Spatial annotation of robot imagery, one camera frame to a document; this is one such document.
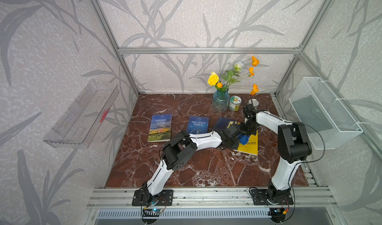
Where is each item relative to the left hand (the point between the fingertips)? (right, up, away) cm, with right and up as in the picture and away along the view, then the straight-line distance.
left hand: (237, 146), depth 90 cm
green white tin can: (+2, +27, +14) cm, 30 cm away
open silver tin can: (+18, +27, +18) cm, 37 cm away
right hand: (+5, +7, +7) cm, 11 cm away
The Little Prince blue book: (-24, +12, +10) cm, 29 cm away
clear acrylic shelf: (-79, +16, -22) cm, 83 cm away
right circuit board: (+15, -29, -18) cm, 37 cm away
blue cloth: (+4, +5, -2) cm, 6 cm away
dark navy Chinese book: (-7, +12, +12) cm, 18 cm away
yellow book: (+9, -1, 0) cm, 9 cm away
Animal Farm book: (-49, +10, +9) cm, 51 cm away
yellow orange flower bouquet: (-1, +44, +8) cm, 45 cm away
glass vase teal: (-8, +28, +12) cm, 31 cm away
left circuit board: (-46, -27, -19) cm, 56 cm away
